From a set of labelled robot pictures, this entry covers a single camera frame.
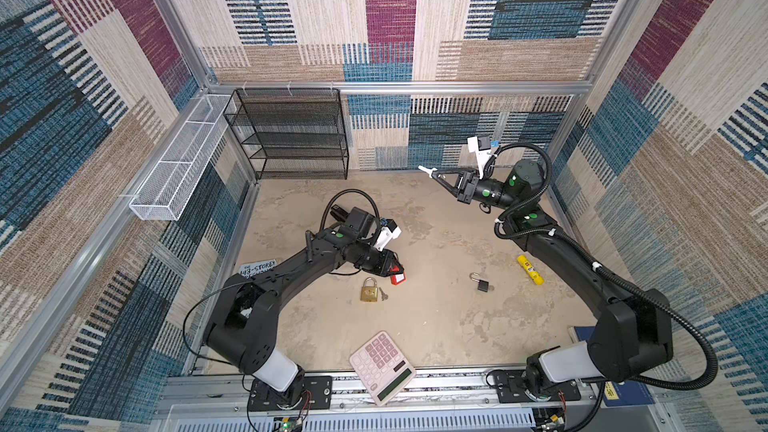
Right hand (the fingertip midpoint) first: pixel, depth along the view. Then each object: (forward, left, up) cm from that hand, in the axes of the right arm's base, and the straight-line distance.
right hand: (432, 178), depth 69 cm
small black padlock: (-10, -18, -37) cm, 42 cm away
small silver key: (-12, +12, -37) cm, 41 cm away
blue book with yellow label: (-39, -43, -35) cm, 67 cm away
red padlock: (-13, +8, -25) cm, 29 cm away
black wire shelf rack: (+43, +45, -19) cm, 65 cm away
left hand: (-10, +7, -24) cm, 27 cm away
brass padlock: (-13, +16, -34) cm, 40 cm away
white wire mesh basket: (+12, +76, -17) cm, 79 cm away
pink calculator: (-32, +13, -35) cm, 49 cm away
